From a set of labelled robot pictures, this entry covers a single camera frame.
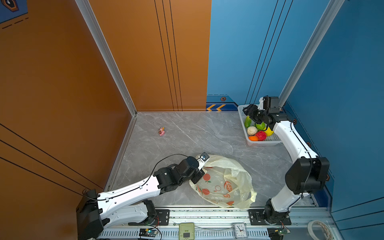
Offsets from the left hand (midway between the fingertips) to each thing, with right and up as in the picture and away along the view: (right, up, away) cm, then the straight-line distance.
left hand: (202, 165), depth 75 cm
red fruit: (+40, +13, +24) cm, 48 cm away
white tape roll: (+50, -29, -7) cm, 58 cm away
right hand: (+24, +28, +11) cm, 39 cm away
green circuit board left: (-25, -31, -5) cm, 40 cm away
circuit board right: (+35, -31, -5) cm, 47 cm away
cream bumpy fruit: (+34, +17, +24) cm, 45 cm away
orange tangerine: (+34, +12, +22) cm, 42 cm away
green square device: (-8, -29, -7) cm, 31 cm away
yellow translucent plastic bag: (+13, -13, +9) cm, 21 cm away
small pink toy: (-28, +16, +30) cm, 44 cm away
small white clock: (+17, -28, -7) cm, 34 cm away
